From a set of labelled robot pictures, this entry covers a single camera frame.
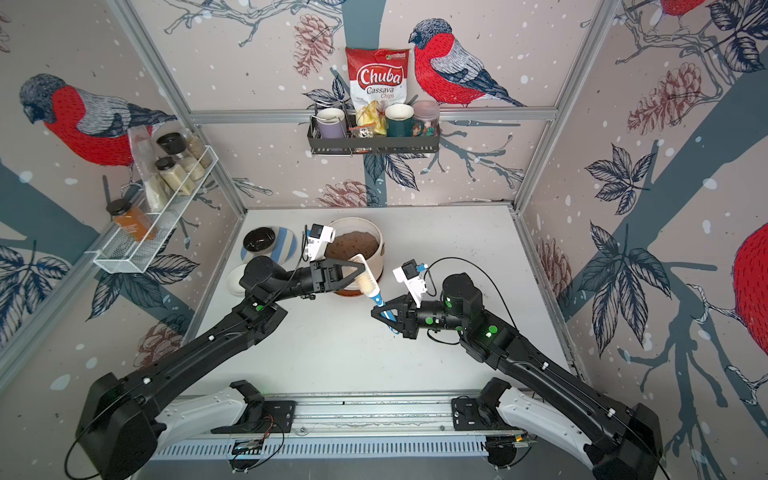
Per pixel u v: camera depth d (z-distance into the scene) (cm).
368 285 59
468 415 73
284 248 108
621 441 39
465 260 64
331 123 81
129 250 70
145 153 72
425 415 75
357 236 98
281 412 74
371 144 87
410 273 58
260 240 107
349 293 93
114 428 38
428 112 85
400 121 81
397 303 62
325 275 57
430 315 57
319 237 61
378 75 78
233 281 95
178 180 78
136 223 67
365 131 85
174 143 78
